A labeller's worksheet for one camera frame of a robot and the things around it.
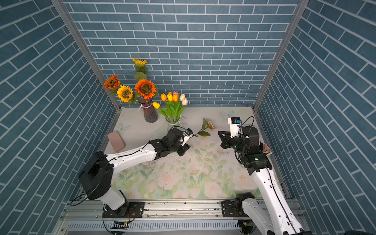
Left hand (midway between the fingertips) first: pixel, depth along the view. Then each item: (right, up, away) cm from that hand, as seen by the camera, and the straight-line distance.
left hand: (190, 144), depth 86 cm
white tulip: (-5, +29, +1) cm, 29 cm away
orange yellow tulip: (-12, +27, 0) cm, 29 cm away
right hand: (+16, +8, -13) cm, 22 cm away
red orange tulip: (-9, +27, -1) cm, 28 cm away
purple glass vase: (-31, +18, +22) cm, 42 cm away
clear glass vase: (-12, +14, +11) cm, 21 cm away
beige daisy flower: (+11, +11, +20) cm, 25 cm away
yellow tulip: (-19, +23, -2) cm, 30 cm away
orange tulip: (-15, +27, 0) cm, 31 cm away
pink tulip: (-9, +31, +1) cm, 32 cm away
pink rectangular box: (-49, -1, +11) cm, 51 cm away
